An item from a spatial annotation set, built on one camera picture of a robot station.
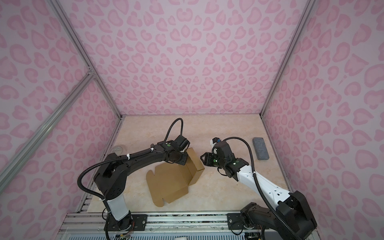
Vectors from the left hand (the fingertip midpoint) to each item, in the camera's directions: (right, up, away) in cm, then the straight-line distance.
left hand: (185, 157), depth 89 cm
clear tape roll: (-45, +3, +9) cm, 46 cm away
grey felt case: (+48, +4, +7) cm, 49 cm away
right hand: (+11, +2, -9) cm, 14 cm away
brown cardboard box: (-7, -12, -5) cm, 15 cm away
